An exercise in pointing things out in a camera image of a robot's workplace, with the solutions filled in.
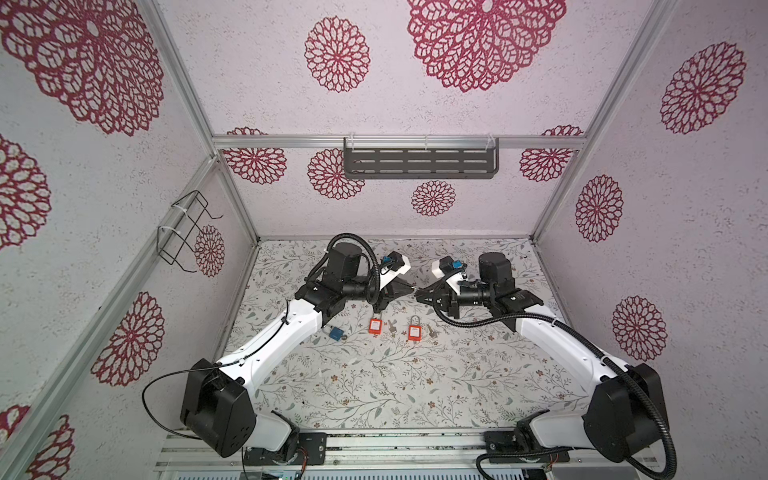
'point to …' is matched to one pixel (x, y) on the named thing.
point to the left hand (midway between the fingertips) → (408, 292)
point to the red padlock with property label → (414, 332)
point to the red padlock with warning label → (375, 326)
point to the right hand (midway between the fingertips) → (419, 290)
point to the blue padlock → (337, 334)
